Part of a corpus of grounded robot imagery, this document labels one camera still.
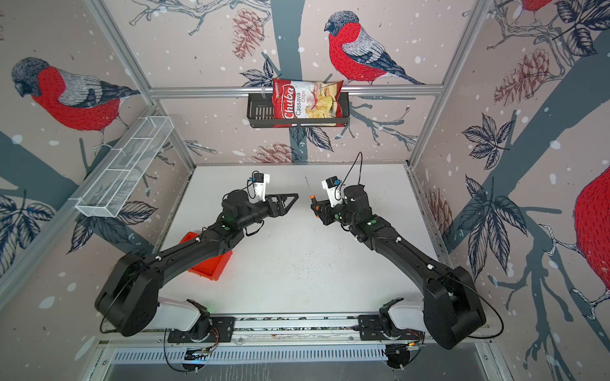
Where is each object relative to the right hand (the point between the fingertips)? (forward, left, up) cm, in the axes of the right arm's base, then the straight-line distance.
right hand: (310, 209), depth 80 cm
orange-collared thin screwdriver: (+3, 0, +3) cm, 4 cm away
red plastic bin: (-17, +35, -14) cm, 41 cm away
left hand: (0, +6, +7) cm, 9 cm away
